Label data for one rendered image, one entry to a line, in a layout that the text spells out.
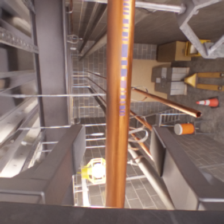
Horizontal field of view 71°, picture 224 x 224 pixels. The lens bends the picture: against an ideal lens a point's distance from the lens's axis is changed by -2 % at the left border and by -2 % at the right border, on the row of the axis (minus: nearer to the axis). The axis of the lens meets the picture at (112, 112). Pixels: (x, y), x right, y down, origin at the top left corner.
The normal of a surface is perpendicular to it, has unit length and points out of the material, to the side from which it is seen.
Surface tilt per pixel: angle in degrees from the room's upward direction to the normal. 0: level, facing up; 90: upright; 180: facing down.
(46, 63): 90
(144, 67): 90
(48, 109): 90
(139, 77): 90
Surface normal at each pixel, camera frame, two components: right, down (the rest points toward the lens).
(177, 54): 0.23, 0.24
